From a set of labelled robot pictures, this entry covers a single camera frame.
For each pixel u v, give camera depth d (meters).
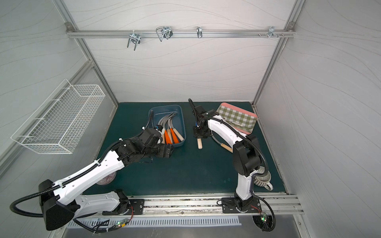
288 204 0.77
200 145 0.84
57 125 0.68
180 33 0.77
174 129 1.02
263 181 0.73
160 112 1.12
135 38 0.79
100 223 0.72
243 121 1.08
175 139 0.97
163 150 0.65
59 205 0.39
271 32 0.77
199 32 0.78
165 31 0.77
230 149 0.93
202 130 0.74
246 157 0.48
